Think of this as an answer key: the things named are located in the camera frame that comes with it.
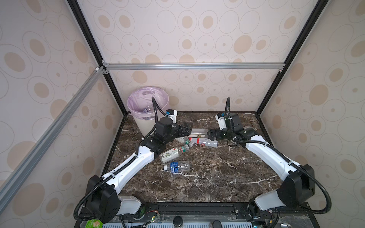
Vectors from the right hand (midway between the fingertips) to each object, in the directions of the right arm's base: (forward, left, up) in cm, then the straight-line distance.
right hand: (215, 131), depth 84 cm
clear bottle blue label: (-16, +23, -13) cm, 31 cm away
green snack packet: (-43, +63, -15) cm, 78 cm away
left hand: (-3, +14, +11) cm, 18 cm away
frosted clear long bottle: (+15, +8, -20) cm, 26 cm away
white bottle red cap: (+2, +4, -15) cm, 15 cm away
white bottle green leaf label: (-7, +26, -13) cm, 30 cm away
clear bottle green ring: (+4, +21, -17) cm, 27 cm away
